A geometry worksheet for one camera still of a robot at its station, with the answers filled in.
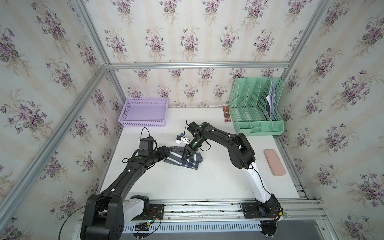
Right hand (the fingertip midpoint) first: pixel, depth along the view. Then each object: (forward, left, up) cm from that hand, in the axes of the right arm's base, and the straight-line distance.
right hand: (184, 159), depth 87 cm
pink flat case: (+1, -55, -4) cm, 55 cm away
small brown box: (+40, -31, -4) cm, 50 cm away
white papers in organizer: (+31, -53, +19) cm, 65 cm away
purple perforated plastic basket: (+40, +34, -2) cm, 53 cm away
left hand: (+2, +11, +3) cm, 11 cm away
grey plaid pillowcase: (0, +5, +3) cm, 6 cm away
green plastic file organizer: (+45, -50, -4) cm, 67 cm away
